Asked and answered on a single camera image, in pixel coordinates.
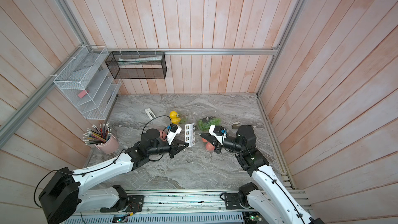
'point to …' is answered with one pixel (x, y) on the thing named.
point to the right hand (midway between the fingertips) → (203, 133)
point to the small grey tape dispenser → (235, 125)
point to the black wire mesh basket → (137, 65)
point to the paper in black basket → (125, 61)
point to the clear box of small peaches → (162, 133)
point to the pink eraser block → (82, 94)
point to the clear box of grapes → (203, 124)
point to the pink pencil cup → (109, 146)
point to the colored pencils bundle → (96, 136)
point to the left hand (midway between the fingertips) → (187, 147)
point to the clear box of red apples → (209, 146)
